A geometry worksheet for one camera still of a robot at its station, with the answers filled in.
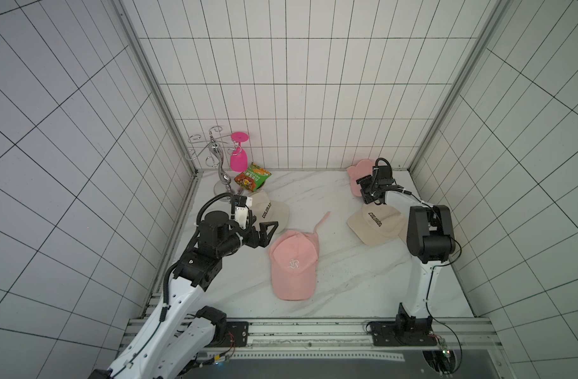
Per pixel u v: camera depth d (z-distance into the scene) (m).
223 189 1.10
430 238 0.55
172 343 0.53
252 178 1.07
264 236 0.62
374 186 0.83
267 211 0.98
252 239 0.61
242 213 0.62
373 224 0.95
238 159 1.03
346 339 0.73
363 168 1.13
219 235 0.55
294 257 0.83
